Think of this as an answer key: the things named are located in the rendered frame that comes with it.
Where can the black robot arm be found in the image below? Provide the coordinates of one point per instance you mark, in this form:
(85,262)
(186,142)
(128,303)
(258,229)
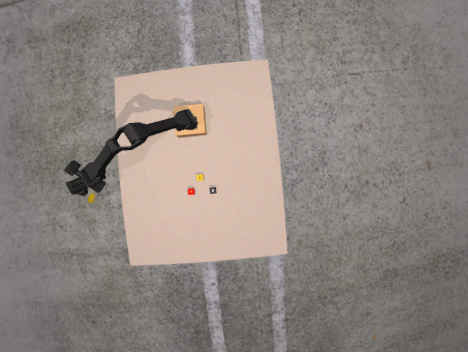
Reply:
(136,133)

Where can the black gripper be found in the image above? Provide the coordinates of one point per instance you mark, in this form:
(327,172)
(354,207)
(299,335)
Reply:
(73,167)

